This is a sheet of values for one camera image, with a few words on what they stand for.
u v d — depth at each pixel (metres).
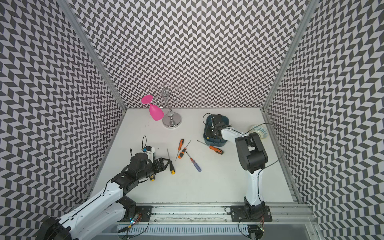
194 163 0.91
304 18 0.71
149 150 0.76
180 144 0.98
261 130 1.03
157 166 0.71
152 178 0.82
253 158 0.53
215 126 0.80
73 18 0.75
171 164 0.89
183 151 0.94
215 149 0.99
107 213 0.56
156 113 0.97
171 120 1.11
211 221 0.72
